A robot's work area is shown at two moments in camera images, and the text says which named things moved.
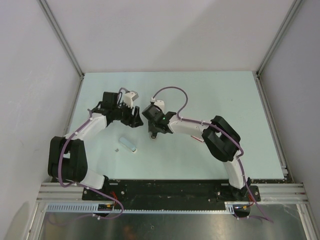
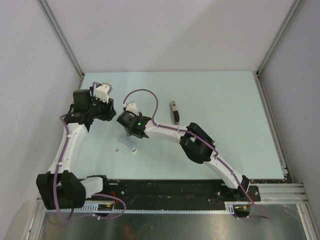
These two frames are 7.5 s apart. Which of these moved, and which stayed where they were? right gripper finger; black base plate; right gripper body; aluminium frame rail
Moved: right gripper body; right gripper finger
Stayed: aluminium frame rail; black base plate
